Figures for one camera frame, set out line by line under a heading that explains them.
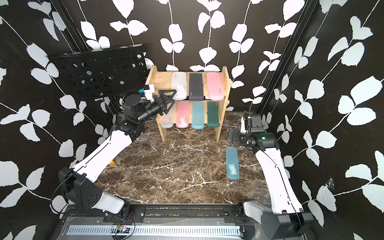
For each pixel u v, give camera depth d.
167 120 0.86
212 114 0.90
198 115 0.90
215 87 0.71
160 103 0.60
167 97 0.61
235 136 0.65
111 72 0.78
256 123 0.54
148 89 0.65
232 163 0.91
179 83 0.75
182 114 0.90
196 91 0.68
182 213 0.76
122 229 0.70
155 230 0.70
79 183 0.40
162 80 0.78
